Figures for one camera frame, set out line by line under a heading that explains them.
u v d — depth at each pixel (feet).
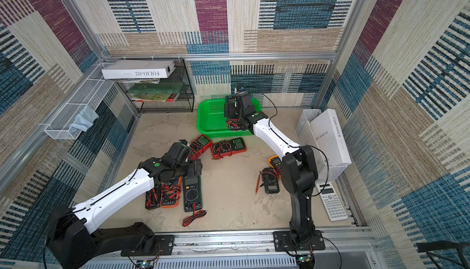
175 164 2.02
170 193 2.73
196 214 2.60
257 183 2.93
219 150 3.17
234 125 2.84
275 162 3.06
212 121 3.87
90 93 2.67
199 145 3.22
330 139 2.71
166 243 2.44
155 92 3.32
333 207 2.66
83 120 2.21
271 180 2.85
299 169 1.68
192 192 2.79
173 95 3.43
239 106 2.32
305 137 2.86
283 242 2.40
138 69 2.61
